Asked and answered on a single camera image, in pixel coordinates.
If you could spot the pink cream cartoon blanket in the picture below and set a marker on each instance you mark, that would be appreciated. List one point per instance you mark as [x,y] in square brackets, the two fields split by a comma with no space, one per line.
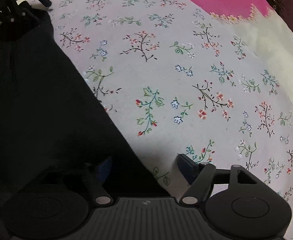
[266,33]

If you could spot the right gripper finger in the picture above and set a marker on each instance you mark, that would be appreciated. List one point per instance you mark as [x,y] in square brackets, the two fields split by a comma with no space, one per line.
[199,177]

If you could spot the black pants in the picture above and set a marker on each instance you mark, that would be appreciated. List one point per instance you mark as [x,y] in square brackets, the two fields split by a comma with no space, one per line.
[56,139]

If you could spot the floral white bed sheet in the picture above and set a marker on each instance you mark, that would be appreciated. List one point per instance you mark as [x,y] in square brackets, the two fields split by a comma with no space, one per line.
[175,81]

